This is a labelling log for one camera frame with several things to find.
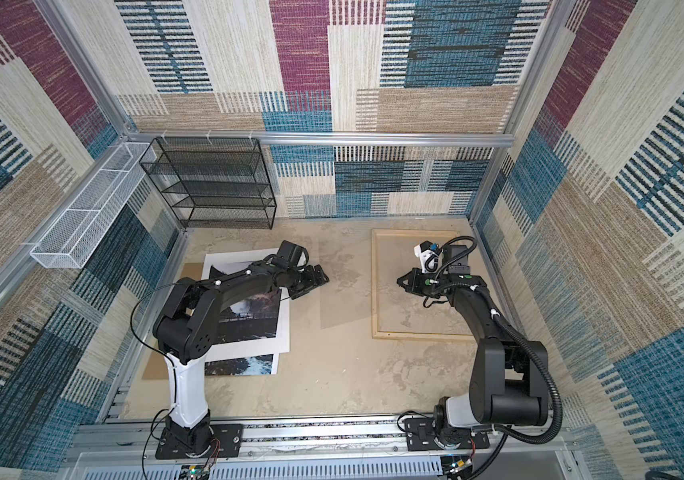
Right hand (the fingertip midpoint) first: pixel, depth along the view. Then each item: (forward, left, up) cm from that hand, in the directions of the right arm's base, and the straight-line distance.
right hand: (399, 283), depth 86 cm
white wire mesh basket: (+3, +79, +21) cm, 82 cm away
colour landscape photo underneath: (-17, +41, -13) cm, 46 cm away
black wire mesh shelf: (+44, +63, +3) cm, 77 cm away
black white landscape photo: (-5, +44, -12) cm, 46 cm away
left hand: (+8, +22, -8) cm, 25 cm away
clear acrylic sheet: (+8, +10, -13) cm, 18 cm away
